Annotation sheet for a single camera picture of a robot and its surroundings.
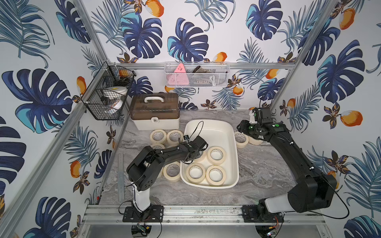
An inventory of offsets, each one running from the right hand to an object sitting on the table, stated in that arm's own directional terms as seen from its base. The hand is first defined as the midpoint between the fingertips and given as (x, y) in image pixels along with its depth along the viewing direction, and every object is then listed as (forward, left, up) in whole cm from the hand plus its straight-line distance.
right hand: (241, 126), depth 83 cm
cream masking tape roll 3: (-1, +50, -19) cm, 53 cm away
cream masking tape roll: (+7, +51, -20) cm, 56 cm away
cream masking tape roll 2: (+8, +40, -21) cm, 46 cm away
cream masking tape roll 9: (-20, +14, -21) cm, 32 cm away
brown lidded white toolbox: (+13, +51, 0) cm, 52 cm away
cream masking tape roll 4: (-18, +40, -22) cm, 49 cm away
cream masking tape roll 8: (-19, +25, -21) cm, 38 cm away
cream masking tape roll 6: (-10, +21, -19) cm, 29 cm away
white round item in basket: (+10, +69, +15) cm, 71 cm away
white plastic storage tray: (+10, +11, -19) cm, 24 cm away
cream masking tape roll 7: (-7, +12, -21) cm, 25 cm away
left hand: (-6, +26, -18) cm, 32 cm away
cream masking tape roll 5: (+6, -7, -21) cm, 23 cm away
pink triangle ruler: (+26, +36, +15) cm, 47 cm away
